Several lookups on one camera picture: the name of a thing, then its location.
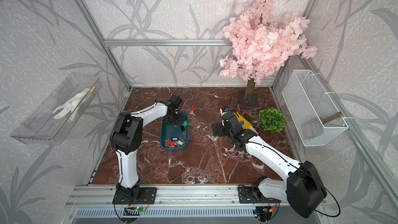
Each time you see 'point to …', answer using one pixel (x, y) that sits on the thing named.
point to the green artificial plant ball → (271, 118)
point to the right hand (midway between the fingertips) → (220, 122)
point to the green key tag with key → (185, 122)
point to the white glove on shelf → (71, 108)
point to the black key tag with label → (174, 138)
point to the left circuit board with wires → (137, 208)
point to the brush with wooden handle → (331, 117)
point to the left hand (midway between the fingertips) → (178, 121)
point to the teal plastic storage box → (168, 131)
